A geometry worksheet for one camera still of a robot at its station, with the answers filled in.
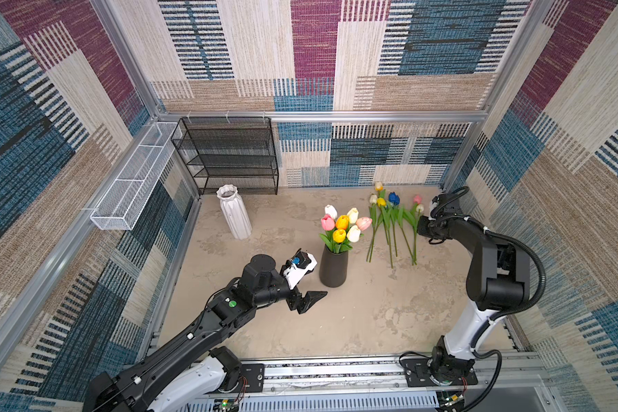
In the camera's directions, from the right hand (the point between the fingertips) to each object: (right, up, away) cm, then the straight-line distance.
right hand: (423, 229), depth 98 cm
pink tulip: (-38, +3, -29) cm, 48 cm away
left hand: (-40, -11, -28) cm, 50 cm away
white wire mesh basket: (-94, +8, -28) cm, 98 cm away
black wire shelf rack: (-73, +32, +10) cm, 80 cm away
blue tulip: (-7, +12, +14) cm, 19 cm away
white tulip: (-37, +7, -26) cm, 45 cm away
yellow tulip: (-35, 0, -31) cm, 47 cm away
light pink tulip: (-28, +3, -27) cm, 39 cm away
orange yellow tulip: (-34, +4, -29) cm, 45 cm away
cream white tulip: (-30, +6, -27) cm, 41 cm away
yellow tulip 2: (-11, +19, +21) cm, 30 cm away
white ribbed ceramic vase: (-69, +7, -7) cm, 69 cm away
